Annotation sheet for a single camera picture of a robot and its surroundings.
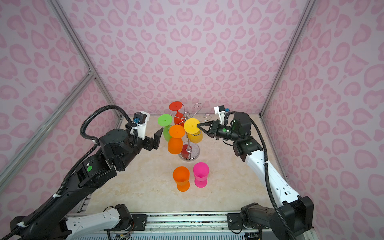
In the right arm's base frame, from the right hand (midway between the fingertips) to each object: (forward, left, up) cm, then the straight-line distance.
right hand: (199, 127), depth 63 cm
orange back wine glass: (-11, +9, -24) cm, 28 cm away
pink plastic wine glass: (-8, -1, -27) cm, 28 cm away
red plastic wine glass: (+13, +11, -8) cm, 18 cm away
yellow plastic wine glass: (0, +2, -5) cm, 6 cm away
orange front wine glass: (0, +11, -11) cm, 16 cm away
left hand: (-2, +18, +5) cm, 19 cm away
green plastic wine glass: (+9, +17, -5) cm, 19 cm away
